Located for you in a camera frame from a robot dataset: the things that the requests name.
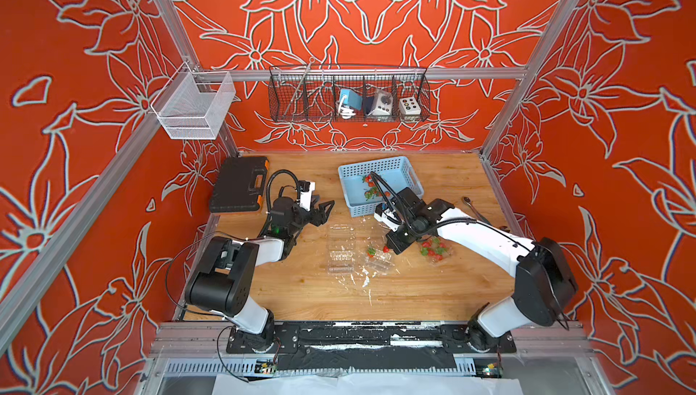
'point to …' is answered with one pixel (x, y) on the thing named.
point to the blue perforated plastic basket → (361, 194)
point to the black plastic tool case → (238, 184)
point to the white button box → (410, 110)
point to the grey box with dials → (383, 104)
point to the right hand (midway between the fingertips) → (383, 245)
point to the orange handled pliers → (468, 202)
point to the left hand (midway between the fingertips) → (326, 198)
